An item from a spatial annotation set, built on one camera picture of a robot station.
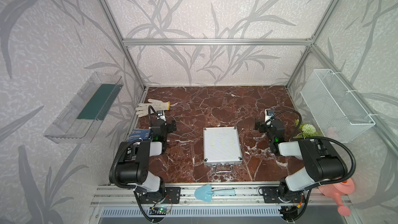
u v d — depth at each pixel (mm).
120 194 752
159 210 706
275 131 715
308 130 804
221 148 933
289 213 727
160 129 712
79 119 642
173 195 740
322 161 461
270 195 735
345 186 665
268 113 809
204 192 727
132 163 457
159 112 819
